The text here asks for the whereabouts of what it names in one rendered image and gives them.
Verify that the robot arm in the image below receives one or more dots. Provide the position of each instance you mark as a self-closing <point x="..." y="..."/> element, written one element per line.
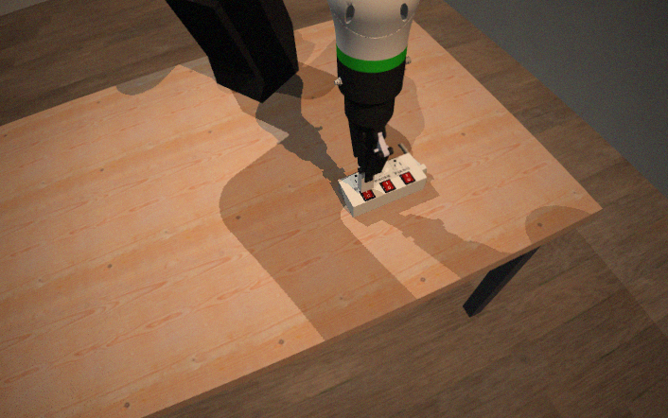
<point x="372" y="47"/>

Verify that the beige power strip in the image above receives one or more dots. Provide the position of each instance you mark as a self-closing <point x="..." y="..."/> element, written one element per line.
<point x="399" y="178"/>

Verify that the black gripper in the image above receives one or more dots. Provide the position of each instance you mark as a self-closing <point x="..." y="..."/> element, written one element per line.
<point x="368" y="144"/>

